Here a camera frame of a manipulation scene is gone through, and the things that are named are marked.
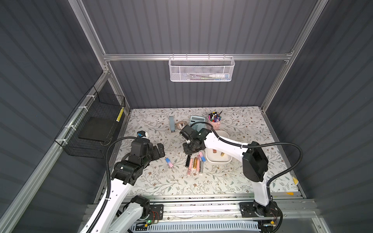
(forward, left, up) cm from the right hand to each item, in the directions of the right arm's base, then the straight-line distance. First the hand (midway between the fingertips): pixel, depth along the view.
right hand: (188, 150), depth 87 cm
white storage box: (-1, -17, -7) cm, 18 cm away
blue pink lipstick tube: (0, -9, -8) cm, 12 cm away
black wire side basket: (0, +49, +21) cm, 53 cm away
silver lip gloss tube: (-7, -8, -8) cm, 13 cm away
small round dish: (+26, +6, -7) cm, 27 cm away
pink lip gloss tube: (-7, -1, -8) cm, 11 cm away
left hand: (-7, +16, +13) cm, 22 cm away
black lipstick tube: (-3, 0, -8) cm, 9 cm away
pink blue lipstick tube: (-4, +12, -9) cm, 16 cm away
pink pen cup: (+22, -18, +3) cm, 28 cm away
